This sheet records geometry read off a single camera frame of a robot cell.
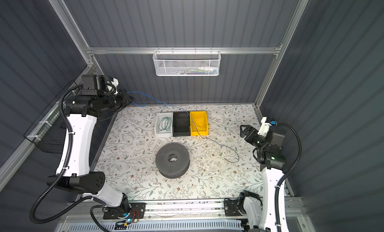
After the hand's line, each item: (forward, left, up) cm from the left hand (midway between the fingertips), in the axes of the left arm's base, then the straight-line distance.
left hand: (134, 97), depth 69 cm
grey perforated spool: (-14, -14, -40) cm, 44 cm away
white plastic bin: (+6, -7, -38) cm, 39 cm away
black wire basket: (-13, +36, -7) cm, 39 cm away
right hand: (-13, -55, -12) cm, 57 cm away
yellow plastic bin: (+18, -36, -34) cm, 53 cm away
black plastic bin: (+18, -19, -44) cm, 52 cm away
